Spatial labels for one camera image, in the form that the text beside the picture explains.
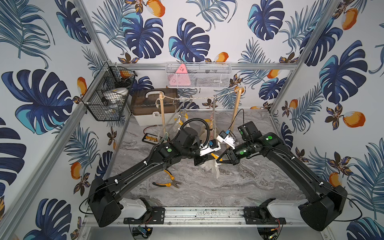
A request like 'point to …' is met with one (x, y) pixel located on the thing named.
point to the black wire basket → (110, 77)
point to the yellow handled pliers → (174, 182)
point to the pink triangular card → (181, 77)
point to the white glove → (210, 165)
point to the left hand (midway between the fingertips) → (214, 151)
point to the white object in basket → (116, 95)
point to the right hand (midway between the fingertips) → (218, 159)
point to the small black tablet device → (151, 138)
